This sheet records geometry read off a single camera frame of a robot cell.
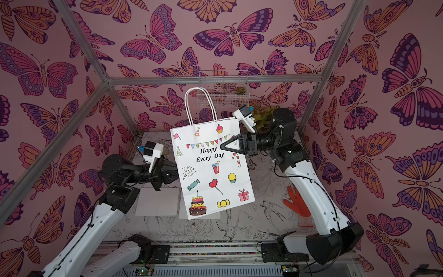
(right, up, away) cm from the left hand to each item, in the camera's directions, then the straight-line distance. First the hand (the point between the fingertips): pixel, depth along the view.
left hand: (188, 173), depth 53 cm
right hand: (+11, +8, -1) cm, 14 cm away
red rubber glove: (+48, -21, +32) cm, 61 cm away
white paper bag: (-10, -26, +34) cm, 45 cm away
